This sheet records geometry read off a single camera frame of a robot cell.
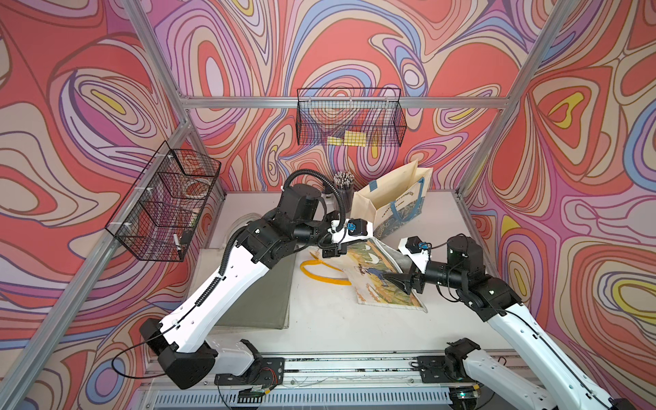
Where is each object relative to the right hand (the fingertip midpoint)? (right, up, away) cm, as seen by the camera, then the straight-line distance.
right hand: (391, 269), depth 69 cm
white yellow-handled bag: (-7, 0, +3) cm, 8 cm away
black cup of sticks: (-12, +27, +29) cm, 42 cm away
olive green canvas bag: (-38, -14, +15) cm, 43 cm away
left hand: (-9, +11, -10) cm, 17 cm away
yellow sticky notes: (-9, +43, +22) cm, 49 cm away
